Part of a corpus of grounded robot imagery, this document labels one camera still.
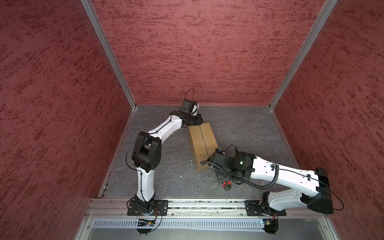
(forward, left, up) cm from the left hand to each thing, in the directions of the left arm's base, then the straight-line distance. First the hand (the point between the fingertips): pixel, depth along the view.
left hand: (201, 123), depth 93 cm
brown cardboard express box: (-16, -1, +3) cm, 16 cm away
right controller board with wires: (-52, -35, -15) cm, 64 cm away
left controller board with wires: (-52, +28, -16) cm, 61 cm away
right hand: (-35, -10, 0) cm, 36 cm away
